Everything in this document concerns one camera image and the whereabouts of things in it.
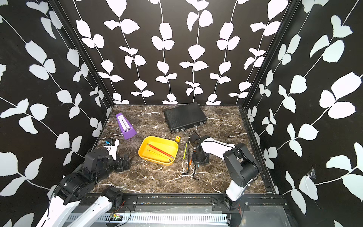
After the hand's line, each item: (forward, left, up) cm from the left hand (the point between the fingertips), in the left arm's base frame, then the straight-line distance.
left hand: (128, 153), depth 69 cm
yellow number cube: (+20, -24, -20) cm, 37 cm away
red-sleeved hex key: (+11, -13, -21) cm, 27 cm away
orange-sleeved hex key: (+2, -32, -21) cm, 38 cm away
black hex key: (-5, -34, -22) cm, 40 cm away
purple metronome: (+25, +11, -14) cm, 31 cm away
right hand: (+3, -36, -21) cm, 42 cm away
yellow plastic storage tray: (+10, -4, -22) cm, 24 cm away
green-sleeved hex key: (+8, -29, -22) cm, 37 cm away
